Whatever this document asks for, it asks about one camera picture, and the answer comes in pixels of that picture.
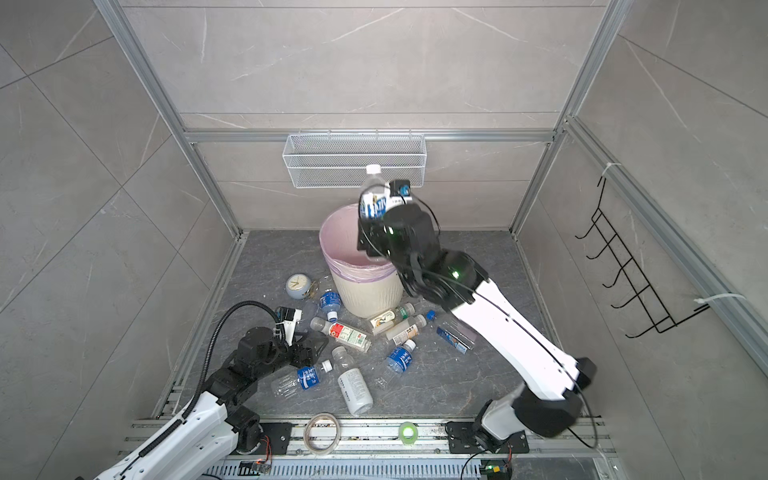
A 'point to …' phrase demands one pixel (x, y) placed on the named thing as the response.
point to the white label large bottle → (354, 382)
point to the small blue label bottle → (398, 362)
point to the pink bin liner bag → (338, 239)
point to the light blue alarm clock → (297, 285)
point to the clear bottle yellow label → (406, 330)
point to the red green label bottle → (342, 333)
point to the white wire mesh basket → (339, 160)
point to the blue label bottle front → (291, 381)
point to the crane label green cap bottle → (387, 318)
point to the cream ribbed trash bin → (366, 289)
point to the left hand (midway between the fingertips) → (317, 331)
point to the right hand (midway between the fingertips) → (375, 219)
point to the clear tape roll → (306, 432)
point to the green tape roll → (403, 439)
